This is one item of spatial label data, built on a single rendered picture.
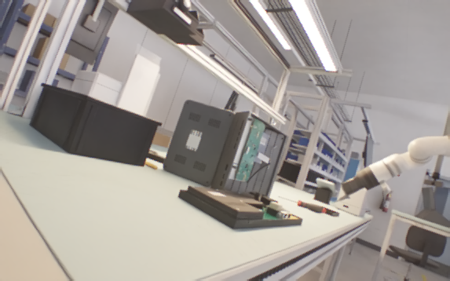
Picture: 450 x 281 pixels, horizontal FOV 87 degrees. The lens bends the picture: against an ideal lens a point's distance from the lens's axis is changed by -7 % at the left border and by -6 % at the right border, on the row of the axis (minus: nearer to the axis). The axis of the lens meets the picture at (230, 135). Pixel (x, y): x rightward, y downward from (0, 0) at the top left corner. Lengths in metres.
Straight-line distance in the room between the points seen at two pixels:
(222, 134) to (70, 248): 0.50
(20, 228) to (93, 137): 0.37
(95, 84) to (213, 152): 0.45
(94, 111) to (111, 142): 0.08
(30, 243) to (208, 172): 0.50
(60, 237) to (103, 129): 0.38
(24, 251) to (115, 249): 0.06
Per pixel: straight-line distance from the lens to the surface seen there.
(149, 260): 0.23
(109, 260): 0.21
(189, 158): 0.68
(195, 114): 0.70
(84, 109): 0.57
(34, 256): 0.21
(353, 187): 1.00
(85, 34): 2.32
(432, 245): 3.53
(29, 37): 1.70
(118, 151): 0.62
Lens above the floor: 1.10
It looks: 4 degrees up
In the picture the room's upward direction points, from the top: 18 degrees clockwise
